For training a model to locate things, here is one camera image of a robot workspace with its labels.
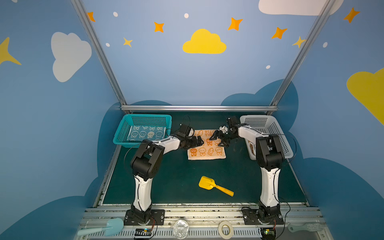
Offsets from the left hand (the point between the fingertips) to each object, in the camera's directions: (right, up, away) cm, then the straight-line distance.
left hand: (198, 143), depth 99 cm
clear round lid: (-9, -36, -32) cm, 49 cm away
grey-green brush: (+55, -38, -27) cm, 72 cm away
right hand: (+11, +2, +1) cm, 11 cm away
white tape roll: (+13, -41, -30) cm, 52 cm away
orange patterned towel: (+8, -5, +1) cm, 9 cm away
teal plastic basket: (-52, +3, -1) cm, 53 cm away
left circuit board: (-29, -42, -26) cm, 57 cm away
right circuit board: (+34, -43, -26) cm, 60 cm away
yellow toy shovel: (+6, -22, -15) cm, 27 cm away
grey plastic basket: (+52, +13, +12) cm, 55 cm away
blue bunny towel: (-42, +6, +8) cm, 43 cm away
